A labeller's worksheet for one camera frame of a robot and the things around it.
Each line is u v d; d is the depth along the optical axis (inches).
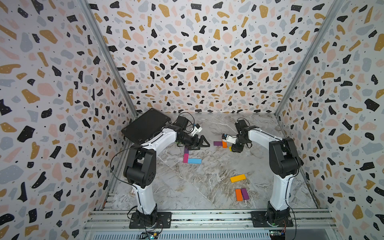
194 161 37.5
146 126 41.9
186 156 37.7
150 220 25.4
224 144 40.3
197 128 33.5
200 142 30.6
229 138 36.4
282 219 26.9
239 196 32.1
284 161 21.3
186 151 39.2
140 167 19.5
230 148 37.0
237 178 34.6
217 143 40.8
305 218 30.1
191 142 31.1
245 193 32.1
